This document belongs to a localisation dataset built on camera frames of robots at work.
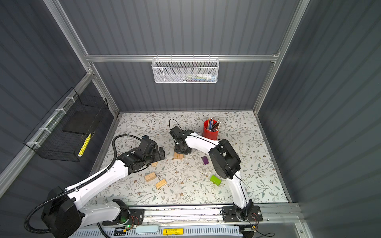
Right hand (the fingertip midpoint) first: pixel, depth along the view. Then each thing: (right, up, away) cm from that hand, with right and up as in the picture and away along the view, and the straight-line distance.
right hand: (181, 152), depth 95 cm
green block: (+21, -14, -10) cm, 27 cm away
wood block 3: (-11, -16, -11) cm, 22 cm away
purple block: (+15, -5, -2) cm, 16 cm away
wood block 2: (-17, -12, -10) cm, 23 cm away
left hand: (-12, +1, -12) cm, 17 cm away
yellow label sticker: (-4, -32, -27) cm, 42 cm away
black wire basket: (-55, +11, -23) cm, 61 cm away
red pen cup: (+19, +15, -6) cm, 25 cm away
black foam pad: (-50, +19, -18) cm, 57 cm away
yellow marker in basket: (-43, +8, -27) cm, 51 cm away
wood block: (-2, -2, -2) cm, 3 cm away
